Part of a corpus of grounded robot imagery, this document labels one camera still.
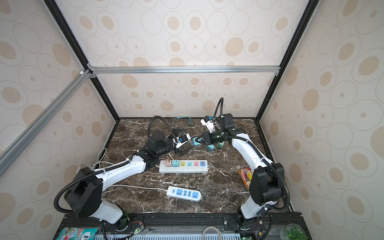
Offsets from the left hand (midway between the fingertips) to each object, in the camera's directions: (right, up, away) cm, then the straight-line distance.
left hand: (191, 135), depth 76 cm
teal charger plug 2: (+12, -9, +24) cm, 28 cm away
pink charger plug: (-14, -17, +11) cm, 24 cm away
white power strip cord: (-59, -18, +19) cm, 64 cm away
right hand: (+4, -3, +5) cm, 7 cm away
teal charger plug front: (-10, -17, +12) cm, 23 cm away
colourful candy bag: (+32, -24, +11) cm, 42 cm away
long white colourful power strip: (-4, -19, +14) cm, 24 cm away
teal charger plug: (+2, -4, +3) cm, 6 cm away
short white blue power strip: (-5, -32, +5) cm, 33 cm away
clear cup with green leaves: (+46, -43, -9) cm, 64 cm away
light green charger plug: (+19, -7, +24) cm, 32 cm away
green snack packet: (-55, -45, -8) cm, 71 cm away
